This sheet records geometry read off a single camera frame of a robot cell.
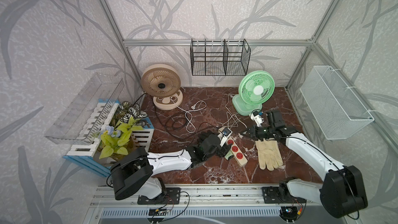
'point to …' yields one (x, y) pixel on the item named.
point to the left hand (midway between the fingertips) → (227, 140)
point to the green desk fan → (256, 88)
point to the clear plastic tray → (77, 125)
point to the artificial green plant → (115, 138)
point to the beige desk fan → (162, 82)
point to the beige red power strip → (237, 152)
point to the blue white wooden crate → (88, 155)
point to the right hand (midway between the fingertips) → (240, 133)
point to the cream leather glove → (269, 156)
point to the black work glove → (222, 149)
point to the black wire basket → (219, 57)
